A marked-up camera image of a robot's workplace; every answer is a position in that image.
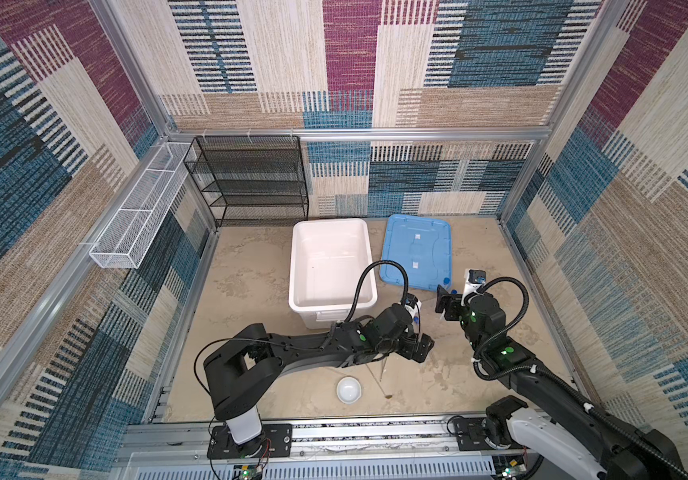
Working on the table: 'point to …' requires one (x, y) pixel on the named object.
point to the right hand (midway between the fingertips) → (454, 291)
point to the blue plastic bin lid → (424, 246)
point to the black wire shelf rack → (254, 178)
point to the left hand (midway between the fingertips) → (423, 336)
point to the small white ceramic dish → (348, 390)
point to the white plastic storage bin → (328, 260)
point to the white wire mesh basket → (132, 233)
